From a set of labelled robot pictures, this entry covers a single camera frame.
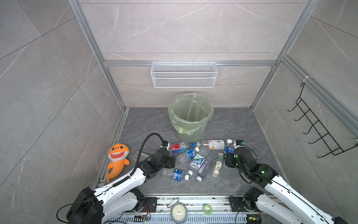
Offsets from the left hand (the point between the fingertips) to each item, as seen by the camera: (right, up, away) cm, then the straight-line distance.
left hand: (172, 155), depth 83 cm
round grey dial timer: (+4, -24, -16) cm, 29 cm away
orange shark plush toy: (-34, +1, 0) cm, 34 cm away
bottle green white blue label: (+15, -4, 0) cm, 16 cm away
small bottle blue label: (+32, +6, -7) cm, 34 cm away
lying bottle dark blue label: (+4, -10, -5) cm, 12 cm away
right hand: (+33, +1, -5) cm, 33 cm away
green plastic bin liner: (+10, +27, +18) cm, 34 cm away
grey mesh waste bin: (+15, +12, -3) cm, 20 cm away
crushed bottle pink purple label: (+20, -8, +1) cm, 22 cm away
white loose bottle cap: (+11, -10, -2) cm, 15 cm away
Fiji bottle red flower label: (+4, +3, +6) cm, 8 cm away
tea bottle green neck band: (+28, -6, -2) cm, 28 cm away
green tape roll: (+21, -26, -12) cm, 35 cm away
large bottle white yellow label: (+26, +5, +7) cm, 27 cm away
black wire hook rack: (+72, +9, -25) cm, 77 cm away
